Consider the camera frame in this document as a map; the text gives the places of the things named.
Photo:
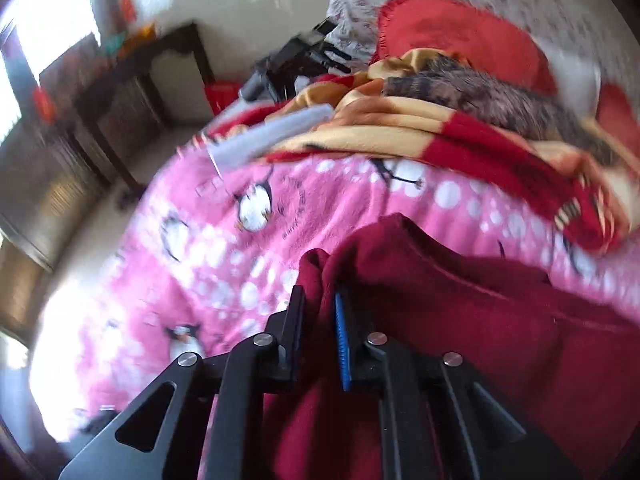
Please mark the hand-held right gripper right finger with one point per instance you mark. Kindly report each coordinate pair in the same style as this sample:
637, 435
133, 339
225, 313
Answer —
345, 345

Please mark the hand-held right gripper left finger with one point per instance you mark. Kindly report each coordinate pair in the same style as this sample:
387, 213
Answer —
292, 330

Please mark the dark red garment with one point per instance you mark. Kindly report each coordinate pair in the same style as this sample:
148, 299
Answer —
475, 310

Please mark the red bin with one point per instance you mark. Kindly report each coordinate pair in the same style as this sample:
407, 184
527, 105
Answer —
222, 97

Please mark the pink penguin print blanket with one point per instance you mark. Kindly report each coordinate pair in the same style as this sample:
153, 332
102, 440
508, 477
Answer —
210, 270

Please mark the dark wooden table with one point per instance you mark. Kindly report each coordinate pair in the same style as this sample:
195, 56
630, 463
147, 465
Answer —
170, 42

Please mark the orange object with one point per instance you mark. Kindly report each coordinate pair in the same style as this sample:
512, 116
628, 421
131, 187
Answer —
141, 35

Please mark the red and orange blanket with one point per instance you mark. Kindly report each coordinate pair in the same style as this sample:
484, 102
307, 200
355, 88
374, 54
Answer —
475, 135

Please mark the brown patterned cloth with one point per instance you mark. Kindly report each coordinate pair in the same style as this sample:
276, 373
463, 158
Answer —
500, 97

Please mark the window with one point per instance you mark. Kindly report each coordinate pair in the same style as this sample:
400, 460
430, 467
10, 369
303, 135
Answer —
50, 35

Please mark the red box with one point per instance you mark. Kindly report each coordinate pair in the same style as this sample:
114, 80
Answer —
44, 102

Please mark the wooden slatted cabinet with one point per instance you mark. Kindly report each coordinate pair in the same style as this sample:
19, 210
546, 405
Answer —
45, 195

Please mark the grey floral pillow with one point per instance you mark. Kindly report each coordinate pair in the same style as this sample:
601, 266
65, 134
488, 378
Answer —
575, 10

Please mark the white cushion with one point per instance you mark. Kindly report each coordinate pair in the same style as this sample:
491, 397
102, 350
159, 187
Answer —
582, 72

